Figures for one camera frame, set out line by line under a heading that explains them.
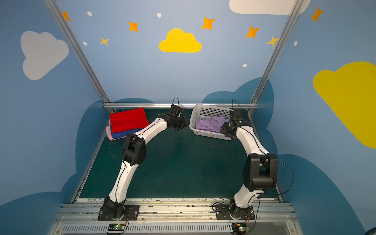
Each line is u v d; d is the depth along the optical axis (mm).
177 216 735
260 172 465
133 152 623
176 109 839
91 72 957
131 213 753
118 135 984
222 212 746
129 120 1044
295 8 702
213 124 1089
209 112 1148
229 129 672
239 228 716
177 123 886
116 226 710
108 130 1038
